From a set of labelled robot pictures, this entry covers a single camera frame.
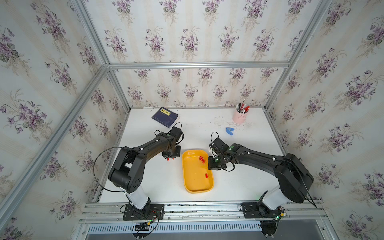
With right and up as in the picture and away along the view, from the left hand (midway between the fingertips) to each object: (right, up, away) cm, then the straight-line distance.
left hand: (176, 155), depth 91 cm
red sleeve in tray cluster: (+16, -2, 0) cm, 16 cm away
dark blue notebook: (-11, +25, +21) cm, 34 cm away
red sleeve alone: (+18, -10, -6) cm, 22 cm away
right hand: (+20, -6, -7) cm, 22 cm away
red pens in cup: (+46, +31, +16) cm, 58 cm away
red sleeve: (-5, -2, 0) cm, 6 cm away
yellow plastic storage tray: (+13, -12, -4) cm, 18 cm away
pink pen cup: (+44, +24, +14) cm, 52 cm away
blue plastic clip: (+36, +15, +14) cm, 41 cm away
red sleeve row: (-2, -2, -1) cm, 3 cm away
